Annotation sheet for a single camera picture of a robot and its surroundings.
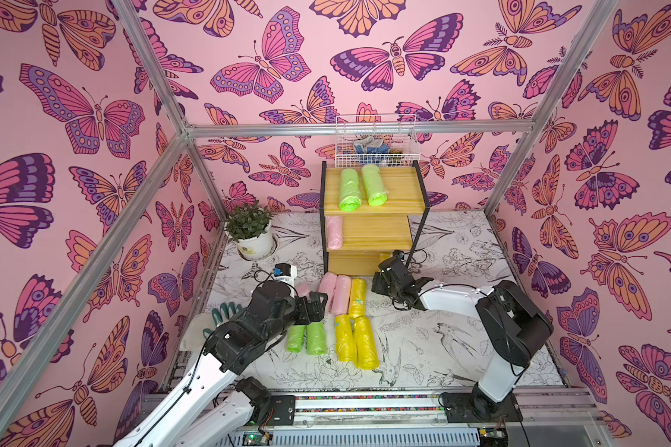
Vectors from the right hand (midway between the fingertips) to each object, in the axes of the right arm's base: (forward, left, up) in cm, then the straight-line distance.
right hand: (381, 278), depth 96 cm
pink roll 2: (-3, +19, -2) cm, 19 cm away
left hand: (-17, +19, +18) cm, 31 cm away
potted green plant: (+10, +44, +15) cm, 48 cm away
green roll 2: (-21, +21, -1) cm, 30 cm away
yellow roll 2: (-22, +12, 0) cm, 25 cm away
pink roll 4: (+6, +16, +17) cm, 24 cm away
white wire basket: (+32, +1, +30) cm, 43 cm away
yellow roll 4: (+8, -1, +1) cm, 9 cm away
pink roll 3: (-5, +13, -1) cm, 14 cm away
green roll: (-22, +27, +1) cm, 34 cm away
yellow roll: (-8, +8, 0) cm, 12 cm away
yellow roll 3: (-24, +6, -1) cm, 25 cm away
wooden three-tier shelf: (+7, +11, +1) cm, 13 cm away
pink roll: (-4, +27, -1) cm, 27 cm away
